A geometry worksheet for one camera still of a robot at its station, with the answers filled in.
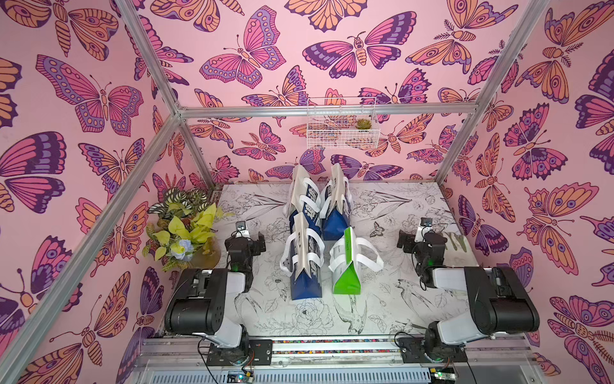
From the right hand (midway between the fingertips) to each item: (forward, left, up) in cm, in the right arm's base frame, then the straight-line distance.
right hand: (415, 231), depth 93 cm
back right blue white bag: (+1, +32, +12) cm, 34 cm away
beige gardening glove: (-6, -17, -6) cm, 19 cm away
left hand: (-2, +65, 0) cm, 66 cm away
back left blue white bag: (+3, +43, +15) cm, 46 cm away
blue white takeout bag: (-22, +43, +19) cm, 51 cm away
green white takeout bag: (-20, +30, +16) cm, 39 cm away
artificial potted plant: (-13, +81, +17) cm, 84 cm away
